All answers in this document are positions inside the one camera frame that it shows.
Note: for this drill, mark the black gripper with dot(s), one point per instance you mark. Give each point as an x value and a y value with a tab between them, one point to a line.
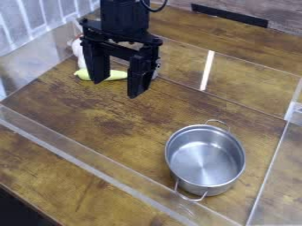
137	46

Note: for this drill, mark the silver metal pot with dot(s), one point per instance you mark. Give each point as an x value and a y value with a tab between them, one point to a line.
206	160

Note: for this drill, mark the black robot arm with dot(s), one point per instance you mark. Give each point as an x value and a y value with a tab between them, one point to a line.
126	15

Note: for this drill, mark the white red-capped mushroom toy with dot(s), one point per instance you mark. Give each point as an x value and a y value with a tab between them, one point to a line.
75	44

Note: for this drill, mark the black strip on table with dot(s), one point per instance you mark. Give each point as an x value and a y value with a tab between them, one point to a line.
254	21

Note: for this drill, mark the clear acrylic enclosure wall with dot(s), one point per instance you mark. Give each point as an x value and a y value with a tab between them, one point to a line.
82	147

